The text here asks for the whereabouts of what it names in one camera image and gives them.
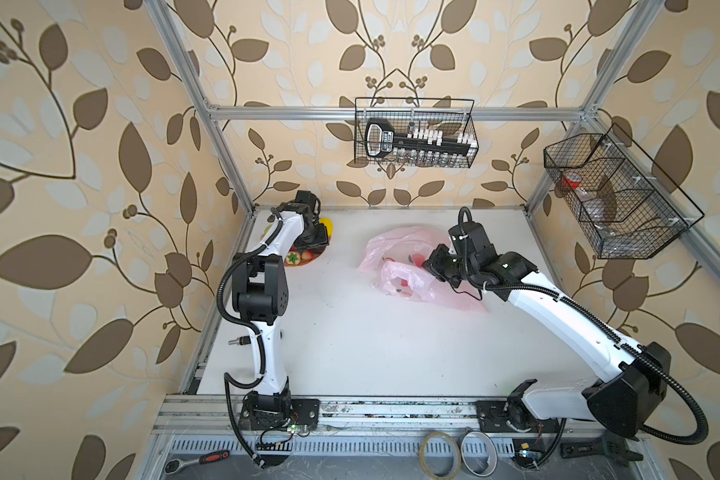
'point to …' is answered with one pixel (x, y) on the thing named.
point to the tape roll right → (477, 453)
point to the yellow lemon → (329, 225)
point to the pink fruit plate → (303, 262)
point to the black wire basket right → (622, 204)
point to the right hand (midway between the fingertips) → (421, 265)
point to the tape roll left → (439, 455)
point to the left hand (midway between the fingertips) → (319, 239)
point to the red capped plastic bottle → (571, 180)
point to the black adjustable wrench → (607, 446)
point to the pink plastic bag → (395, 258)
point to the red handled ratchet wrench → (174, 465)
